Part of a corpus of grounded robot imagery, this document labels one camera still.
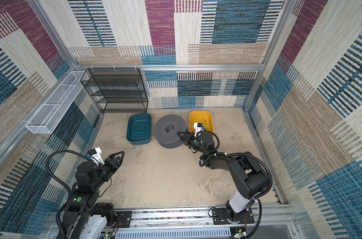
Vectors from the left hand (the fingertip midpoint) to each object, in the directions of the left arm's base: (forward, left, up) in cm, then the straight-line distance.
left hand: (123, 152), depth 73 cm
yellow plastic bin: (+41, -48, -16) cm, 65 cm away
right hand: (+12, -26, -3) cm, 28 cm away
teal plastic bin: (+36, +7, -17) cm, 41 cm away
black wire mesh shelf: (+54, +18, -5) cm, 57 cm away
